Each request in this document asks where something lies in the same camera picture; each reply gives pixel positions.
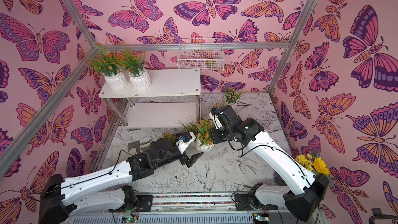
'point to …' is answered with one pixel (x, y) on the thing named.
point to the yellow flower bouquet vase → (312, 163)
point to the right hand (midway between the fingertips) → (212, 133)
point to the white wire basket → (206, 54)
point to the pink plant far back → (232, 95)
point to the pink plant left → (191, 127)
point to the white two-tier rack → (171, 101)
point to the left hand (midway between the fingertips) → (197, 143)
